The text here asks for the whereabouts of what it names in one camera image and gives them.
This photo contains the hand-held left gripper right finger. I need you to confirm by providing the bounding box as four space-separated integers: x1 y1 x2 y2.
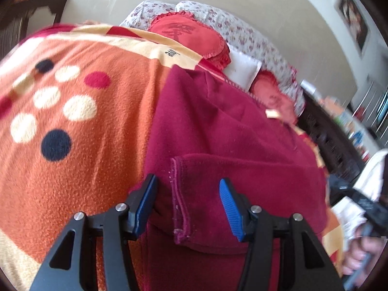
219 178 344 291

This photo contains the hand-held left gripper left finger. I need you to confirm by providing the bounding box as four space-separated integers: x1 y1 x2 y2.
29 173 159 291

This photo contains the dark red knit sweater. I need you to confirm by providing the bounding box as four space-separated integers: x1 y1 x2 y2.
142 65 329 291

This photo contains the person's right hand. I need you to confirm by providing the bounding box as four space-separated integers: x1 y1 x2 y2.
342 229 388 279

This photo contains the orange red printed blanket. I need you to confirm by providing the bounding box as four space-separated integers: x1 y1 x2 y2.
0 23 346 291

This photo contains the dark carved wooden cabinet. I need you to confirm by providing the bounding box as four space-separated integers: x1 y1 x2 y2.
299 91 367 188

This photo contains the metal stair railing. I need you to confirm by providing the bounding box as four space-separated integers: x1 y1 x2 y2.
352 82 388 140

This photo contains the orange cardboard box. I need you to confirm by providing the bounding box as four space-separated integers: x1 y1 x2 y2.
323 97 343 113

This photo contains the red heart-shaped pillow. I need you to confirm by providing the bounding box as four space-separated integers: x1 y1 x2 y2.
249 70 299 125
147 10 232 69

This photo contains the white flat box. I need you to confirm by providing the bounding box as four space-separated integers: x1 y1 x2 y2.
300 80 317 96

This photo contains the white square pillow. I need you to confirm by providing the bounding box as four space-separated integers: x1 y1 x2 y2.
224 50 263 87

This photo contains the dark wooden side table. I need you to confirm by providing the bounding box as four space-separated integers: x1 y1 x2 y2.
0 0 69 40

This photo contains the framed wall picture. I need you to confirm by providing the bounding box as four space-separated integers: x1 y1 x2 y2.
333 0 371 56

